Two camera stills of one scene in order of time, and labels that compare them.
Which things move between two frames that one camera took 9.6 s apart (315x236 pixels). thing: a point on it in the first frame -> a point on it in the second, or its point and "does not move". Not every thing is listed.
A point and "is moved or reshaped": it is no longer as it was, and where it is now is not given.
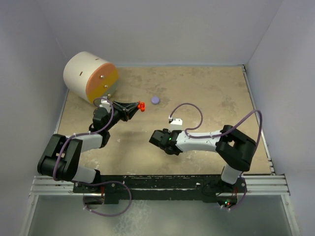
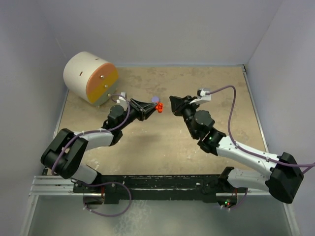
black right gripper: [165, 131] -> [178, 103]
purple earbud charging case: [155, 100] does not move
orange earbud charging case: [141, 105] is moved or reshaped
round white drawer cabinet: [89, 76] does not move
